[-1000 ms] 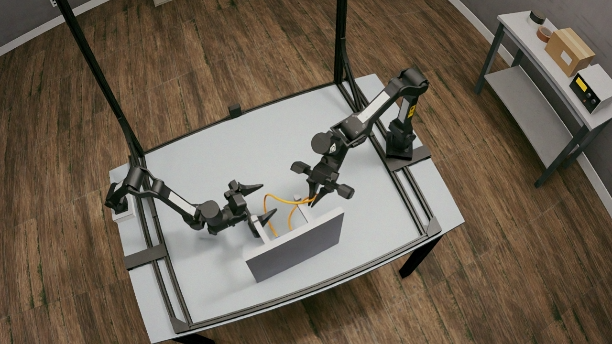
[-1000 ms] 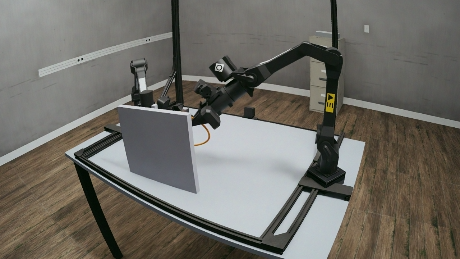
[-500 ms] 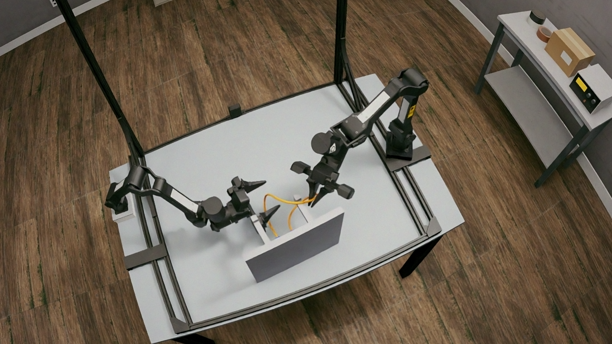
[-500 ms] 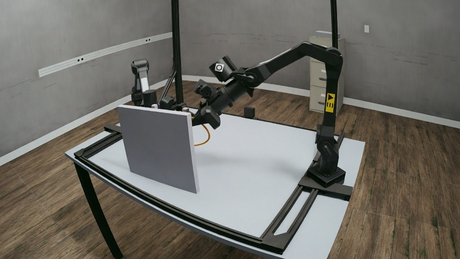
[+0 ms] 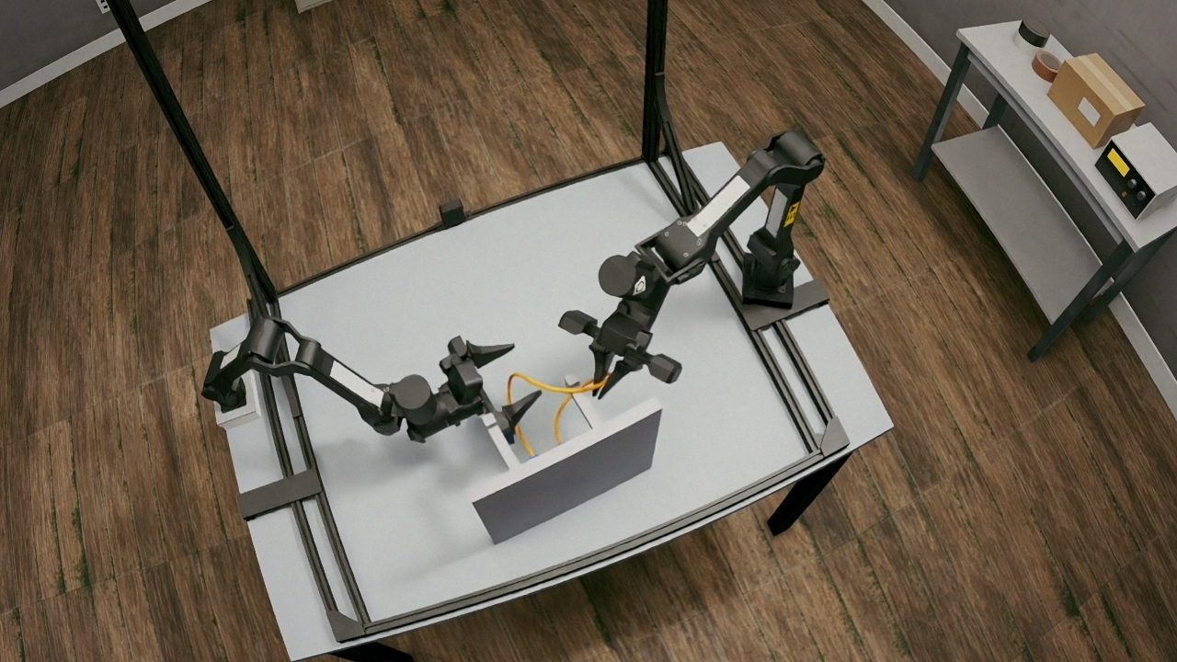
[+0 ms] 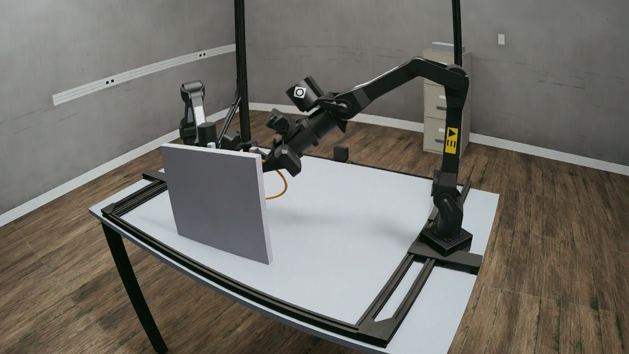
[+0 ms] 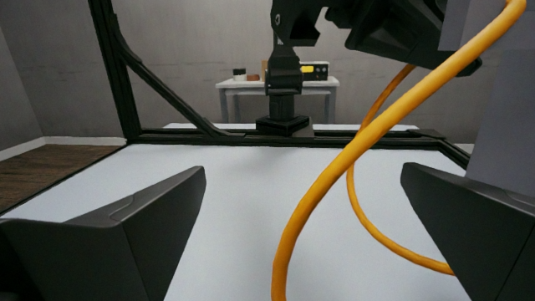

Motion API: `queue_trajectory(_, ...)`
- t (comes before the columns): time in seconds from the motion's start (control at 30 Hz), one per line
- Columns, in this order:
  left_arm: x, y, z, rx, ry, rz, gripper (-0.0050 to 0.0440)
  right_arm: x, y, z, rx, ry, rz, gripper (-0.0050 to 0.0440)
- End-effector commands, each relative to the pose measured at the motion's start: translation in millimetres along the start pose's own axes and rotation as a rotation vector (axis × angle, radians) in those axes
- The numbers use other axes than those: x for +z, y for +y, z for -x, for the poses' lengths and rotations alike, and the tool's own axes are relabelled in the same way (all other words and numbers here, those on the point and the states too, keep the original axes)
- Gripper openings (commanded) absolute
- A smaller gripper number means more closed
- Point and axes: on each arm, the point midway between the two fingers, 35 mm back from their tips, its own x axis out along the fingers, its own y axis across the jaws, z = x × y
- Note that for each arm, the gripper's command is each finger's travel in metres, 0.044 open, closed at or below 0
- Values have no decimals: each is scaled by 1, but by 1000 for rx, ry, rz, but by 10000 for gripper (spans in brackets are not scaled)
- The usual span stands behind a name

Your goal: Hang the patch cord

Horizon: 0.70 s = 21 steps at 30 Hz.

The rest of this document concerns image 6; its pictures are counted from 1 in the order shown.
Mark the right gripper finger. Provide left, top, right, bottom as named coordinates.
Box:
left=251, top=143, right=267, bottom=160

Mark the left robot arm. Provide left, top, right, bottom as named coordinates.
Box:
left=265, top=56, right=469, bottom=243

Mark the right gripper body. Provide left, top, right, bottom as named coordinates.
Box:
left=233, top=140, right=258, bottom=152

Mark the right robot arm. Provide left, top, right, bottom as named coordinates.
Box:
left=179, top=80, right=241, bottom=151

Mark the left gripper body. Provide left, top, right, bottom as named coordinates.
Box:
left=274, top=119, right=321, bottom=177

